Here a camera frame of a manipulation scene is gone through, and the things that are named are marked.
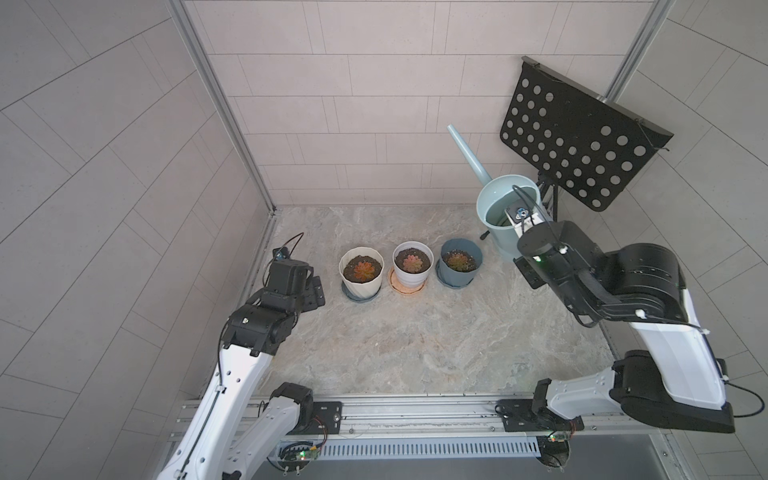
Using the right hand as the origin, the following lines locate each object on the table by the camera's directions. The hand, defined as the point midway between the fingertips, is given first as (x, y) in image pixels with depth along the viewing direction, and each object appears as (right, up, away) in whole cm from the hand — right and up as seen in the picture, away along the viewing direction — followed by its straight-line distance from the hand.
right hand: (525, 241), depth 56 cm
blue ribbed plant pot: (-8, -13, +35) cm, 38 cm away
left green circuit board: (-46, -48, +9) cm, 67 cm away
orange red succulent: (-34, -10, +31) cm, 47 cm away
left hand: (-46, -11, +16) cm, 50 cm away
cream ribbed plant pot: (-34, -15, +29) cm, 47 cm away
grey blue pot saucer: (-36, -20, +35) cm, 53 cm away
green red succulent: (-5, -8, +35) cm, 36 cm away
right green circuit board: (+13, -46, +12) cm, 49 cm away
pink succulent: (-20, -8, +33) cm, 39 cm away
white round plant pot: (-17, -4, +37) cm, 41 cm away
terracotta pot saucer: (-26, -15, +38) cm, 48 cm away
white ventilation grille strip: (-17, -48, +12) cm, 53 cm away
